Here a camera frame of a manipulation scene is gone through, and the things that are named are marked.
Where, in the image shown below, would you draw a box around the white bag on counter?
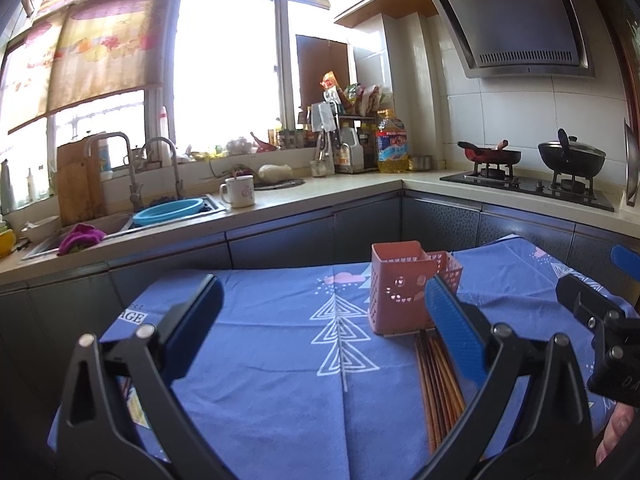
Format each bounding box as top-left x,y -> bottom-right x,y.
258,165 -> 293,184

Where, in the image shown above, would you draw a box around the blue patterned tablecloth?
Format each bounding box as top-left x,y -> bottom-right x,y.
46,234 -> 640,480

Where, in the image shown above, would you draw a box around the person's right hand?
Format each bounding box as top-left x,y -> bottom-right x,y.
596,403 -> 637,466

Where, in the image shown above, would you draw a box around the white jug bottle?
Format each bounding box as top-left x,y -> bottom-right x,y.
337,127 -> 364,174

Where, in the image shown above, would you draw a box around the brown wooden chopstick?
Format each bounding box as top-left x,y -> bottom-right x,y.
439,335 -> 465,412
424,335 -> 449,442
428,337 -> 456,431
419,333 -> 442,452
433,334 -> 462,420
416,332 -> 438,455

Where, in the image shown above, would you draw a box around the white mug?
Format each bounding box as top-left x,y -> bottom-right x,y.
219,174 -> 255,208

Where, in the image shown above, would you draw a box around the steel range hood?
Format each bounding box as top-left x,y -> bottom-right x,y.
432,0 -> 594,78

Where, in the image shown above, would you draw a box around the wooden cutting board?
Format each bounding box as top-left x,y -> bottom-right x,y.
56,136 -> 106,226

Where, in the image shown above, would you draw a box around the magenta cloth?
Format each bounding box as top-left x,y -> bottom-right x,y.
58,223 -> 106,256

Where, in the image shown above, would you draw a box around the blue plastic basin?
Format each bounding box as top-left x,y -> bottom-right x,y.
132,198 -> 204,226

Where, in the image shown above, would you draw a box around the yellow cooking oil bottle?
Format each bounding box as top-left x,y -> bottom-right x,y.
376,110 -> 409,174

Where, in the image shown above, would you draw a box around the dark lower kitchen cabinets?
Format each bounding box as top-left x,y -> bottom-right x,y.
0,188 -> 640,340

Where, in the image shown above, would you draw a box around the pink plastic utensil holder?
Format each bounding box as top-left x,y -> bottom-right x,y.
369,240 -> 463,336

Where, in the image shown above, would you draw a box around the black wok with lid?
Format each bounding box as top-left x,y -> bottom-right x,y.
538,128 -> 606,179

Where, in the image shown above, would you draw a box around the red frying pan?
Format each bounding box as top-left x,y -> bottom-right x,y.
458,141 -> 522,165

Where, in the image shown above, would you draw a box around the patterned window blind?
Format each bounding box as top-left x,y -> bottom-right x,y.
1,0 -> 169,133

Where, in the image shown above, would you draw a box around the black gas stove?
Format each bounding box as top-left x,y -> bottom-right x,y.
442,167 -> 614,212

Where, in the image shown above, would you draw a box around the steel kitchen faucet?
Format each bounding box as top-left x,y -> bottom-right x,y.
84,131 -> 143,212

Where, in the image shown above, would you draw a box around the steel pot lid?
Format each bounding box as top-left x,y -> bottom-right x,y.
625,124 -> 640,207

